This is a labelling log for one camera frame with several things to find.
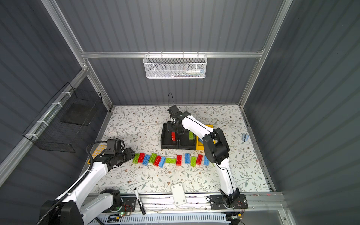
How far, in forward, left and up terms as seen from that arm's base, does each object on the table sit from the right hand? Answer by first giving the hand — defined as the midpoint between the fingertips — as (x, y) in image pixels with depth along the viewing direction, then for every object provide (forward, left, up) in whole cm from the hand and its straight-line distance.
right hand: (171, 129), depth 95 cm
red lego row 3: (-19, -6, -8) cm, 21 cm away
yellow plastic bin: (-9, -20, -6) cm, 23 cm away
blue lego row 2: (-18, -11, -8) cm, 22 cm away
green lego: (-1, -14, -7) cm, 15 cm away
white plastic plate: (-39, -6, -7) cm, 40 cm away
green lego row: (-18, +11, -7) cm, 22 cm away
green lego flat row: (-19, -1, -8) cm, 21 cm away
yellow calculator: (-13, +48, -8) cm, 51 cm away
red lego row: (-18, +19, -7) cm, 27 cm away
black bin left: (-3, +4, -8) cm, 10 cm away
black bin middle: (-7, -9, -7) cm, 13 cm away
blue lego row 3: (-20, -23, -7) cm, 32 cm away
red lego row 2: (-20, +8, -7) cm, 23 cm away
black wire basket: (-12, +55, +20) cm, 60 cm away
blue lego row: (-21, +5, -6) cm, 22 cm away
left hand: (-18, +23, -2) cm, 30 cm away
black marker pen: (-42, +14, -7) cm, 45 cm away
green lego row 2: (-19, -15, -9) cm, 26 cm away
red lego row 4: (-19, -19, -8) cm, 28 cm away
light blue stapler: (-2, -53, -8) cm, 53 cm away
